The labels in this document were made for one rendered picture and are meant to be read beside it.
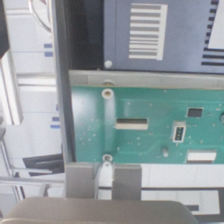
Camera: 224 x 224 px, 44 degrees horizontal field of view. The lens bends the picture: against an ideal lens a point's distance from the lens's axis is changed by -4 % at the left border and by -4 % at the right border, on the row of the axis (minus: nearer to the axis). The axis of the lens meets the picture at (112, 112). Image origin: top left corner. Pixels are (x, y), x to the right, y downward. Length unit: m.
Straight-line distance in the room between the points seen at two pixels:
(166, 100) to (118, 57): 0.04
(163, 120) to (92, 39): 0.07
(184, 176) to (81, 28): 0.13
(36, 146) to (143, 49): 5.63
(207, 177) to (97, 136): 0.09
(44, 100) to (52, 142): 0.93
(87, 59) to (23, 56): 4.60
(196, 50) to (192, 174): 0.10
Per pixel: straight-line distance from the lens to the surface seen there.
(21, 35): 4.68
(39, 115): 5.30
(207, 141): 0.18
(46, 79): 0.88
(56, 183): 2.09
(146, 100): 0.16
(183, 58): 0.16
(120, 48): 0.16
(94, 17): 0.18
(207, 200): 0.23
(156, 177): 0.21
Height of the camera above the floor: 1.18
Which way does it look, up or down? 1 degrees up
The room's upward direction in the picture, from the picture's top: 89 degrees counter-clockwise
